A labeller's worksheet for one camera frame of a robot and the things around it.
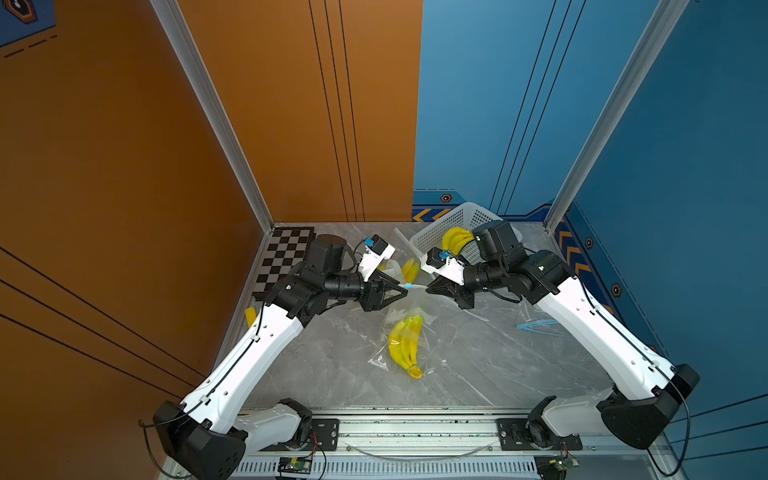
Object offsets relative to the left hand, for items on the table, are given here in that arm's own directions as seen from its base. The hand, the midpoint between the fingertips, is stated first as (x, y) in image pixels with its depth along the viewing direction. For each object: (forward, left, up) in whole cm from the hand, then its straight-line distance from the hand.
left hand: (401, 285), depth 66 cm
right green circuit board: (-30, -39, -30) cm, 57 cm away
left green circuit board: (-31, +24, -32) cm, 50 cm away
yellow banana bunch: (-2, -1, -22) cm, 22 cm away
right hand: (+1, -7, -1) cm, 7 cm away
